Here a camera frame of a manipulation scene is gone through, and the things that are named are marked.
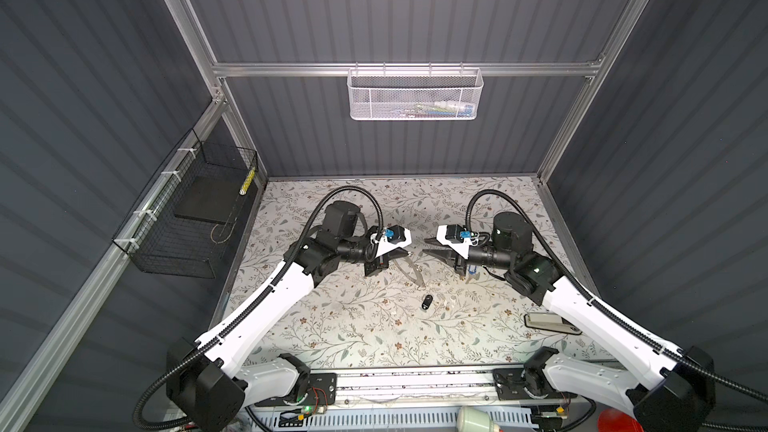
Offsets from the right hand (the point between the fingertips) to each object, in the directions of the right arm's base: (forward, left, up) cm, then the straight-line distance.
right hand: (430, 245), depth 69 cm
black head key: (-3, -1, -28) cm, 28 cm away
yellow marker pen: (+18, +49, +2) cm, 53 cm away
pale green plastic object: (-32, -8, -19) cm, 38 cm away
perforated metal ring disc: (+8, +4, -28) cm, 30 cm away
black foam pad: (+14, +57, +2) cm, 59 cm away
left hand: (0, +6, -2) cm, 6 cm away
